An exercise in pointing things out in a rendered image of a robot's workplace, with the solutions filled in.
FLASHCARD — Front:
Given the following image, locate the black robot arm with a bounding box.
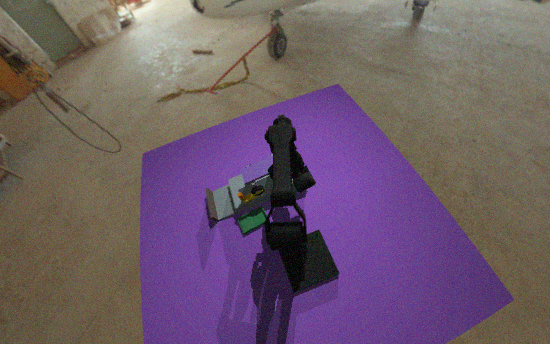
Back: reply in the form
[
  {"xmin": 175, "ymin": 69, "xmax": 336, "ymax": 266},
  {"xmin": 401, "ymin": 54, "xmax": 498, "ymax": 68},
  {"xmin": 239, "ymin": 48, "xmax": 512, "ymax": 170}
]
[{"xmin": 264, "ymin": 115, "xmax": 307, "ymax": 266}]

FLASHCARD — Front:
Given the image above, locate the yellow wedge chock with orange handle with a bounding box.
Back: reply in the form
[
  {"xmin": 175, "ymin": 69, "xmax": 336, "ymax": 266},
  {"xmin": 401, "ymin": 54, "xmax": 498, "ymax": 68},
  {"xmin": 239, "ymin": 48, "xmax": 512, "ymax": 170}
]
[{"xmin": 237, "ymin": 193, "xmax": 258, "ymax": 204}]

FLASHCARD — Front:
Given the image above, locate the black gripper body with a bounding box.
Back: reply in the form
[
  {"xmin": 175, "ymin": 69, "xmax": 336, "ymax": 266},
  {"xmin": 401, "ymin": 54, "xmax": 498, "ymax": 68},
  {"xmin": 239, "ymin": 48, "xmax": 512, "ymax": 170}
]
[{"xmin": 291, "ymin": 150, "xmax": 316, "ymax": 193}]

